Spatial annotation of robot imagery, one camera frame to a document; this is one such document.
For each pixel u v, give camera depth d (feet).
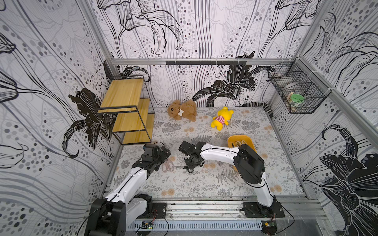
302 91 2.63
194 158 2.13
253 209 2.35
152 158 2.17
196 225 2.51
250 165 1.66
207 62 2.97
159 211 2.41
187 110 3.45
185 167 2.66
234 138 3.24
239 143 3.15
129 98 2.57
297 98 2.57
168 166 2.89
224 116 3.49
